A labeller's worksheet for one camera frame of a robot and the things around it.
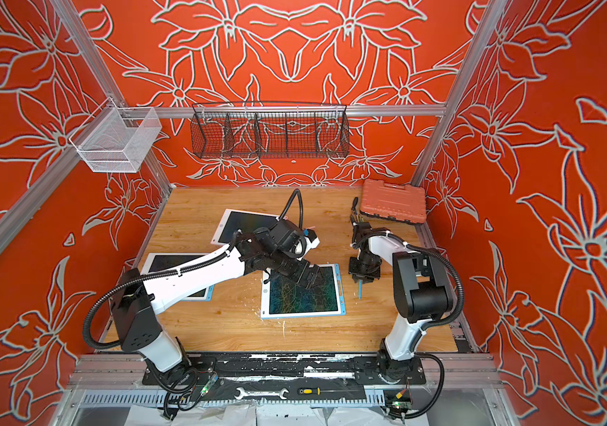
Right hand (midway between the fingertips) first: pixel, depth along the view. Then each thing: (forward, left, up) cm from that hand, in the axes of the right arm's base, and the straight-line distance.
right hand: (357, 277), depth 91 cm
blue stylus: (-4, 0, +1) cm, 4 cm away
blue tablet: (+4, +72, +2) cm, 72 cm away
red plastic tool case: (+32, -18, +5) cm, 37 cm away
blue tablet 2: (-9, +25, +1) cm, 27 cm away
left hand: (-7, +15, +17) cm, 24 cm away
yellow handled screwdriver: (-34, +15, 0) cm, 37 cm away
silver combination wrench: (-35, +35, 0) cm, 49 cm away
